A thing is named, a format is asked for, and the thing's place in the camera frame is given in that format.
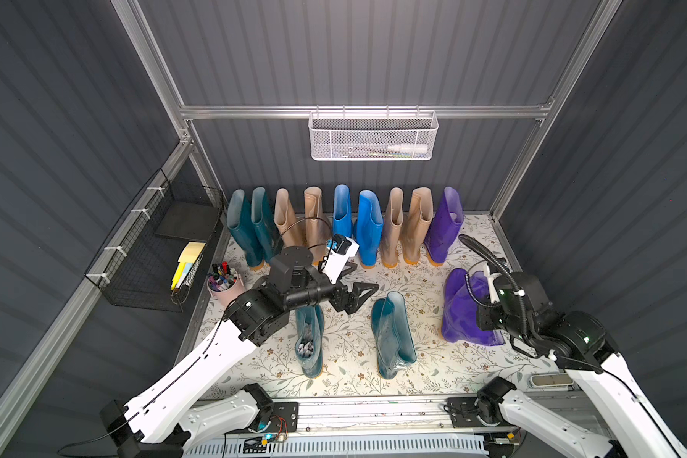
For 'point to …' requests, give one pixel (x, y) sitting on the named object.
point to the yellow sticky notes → (186, 261)
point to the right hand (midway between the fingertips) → (485, 301)
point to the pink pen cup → (224, 283)
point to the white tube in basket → (409, 148)
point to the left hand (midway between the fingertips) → (369, 282)
